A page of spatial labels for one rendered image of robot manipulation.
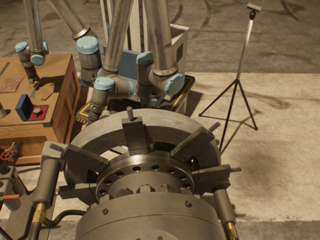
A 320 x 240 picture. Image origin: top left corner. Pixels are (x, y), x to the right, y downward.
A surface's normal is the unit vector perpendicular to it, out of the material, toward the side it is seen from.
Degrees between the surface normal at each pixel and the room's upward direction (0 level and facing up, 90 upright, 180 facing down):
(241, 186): 0
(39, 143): 90
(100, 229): 33
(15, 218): 0
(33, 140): 90
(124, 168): 90
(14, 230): 0
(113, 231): 22
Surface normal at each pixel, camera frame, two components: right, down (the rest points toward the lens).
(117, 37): 0.17, 0.51
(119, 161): -0.45, -0.62
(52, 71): 0.00, -0.73
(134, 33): -0.44, 0.61
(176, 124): 0.36, -0.23
